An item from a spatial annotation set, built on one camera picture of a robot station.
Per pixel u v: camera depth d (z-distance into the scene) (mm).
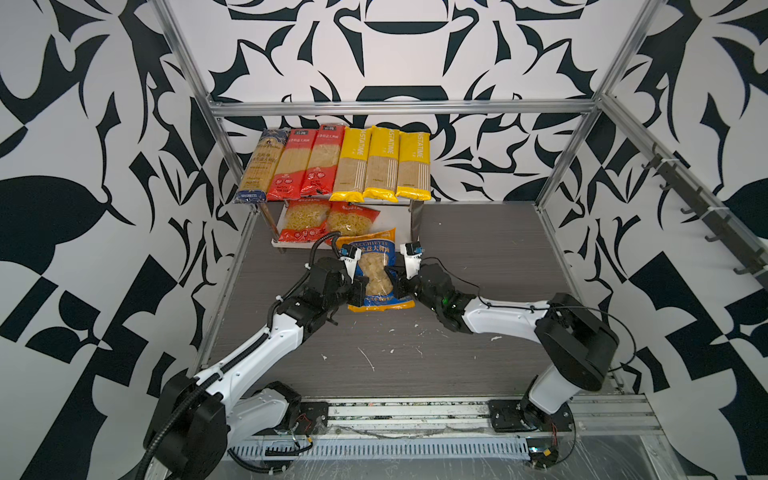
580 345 457
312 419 739
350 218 1009
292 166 785
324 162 792
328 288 625
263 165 786
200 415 393
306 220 1016
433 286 658
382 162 795
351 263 727
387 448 713
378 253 833
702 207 605
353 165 793
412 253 731
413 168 788
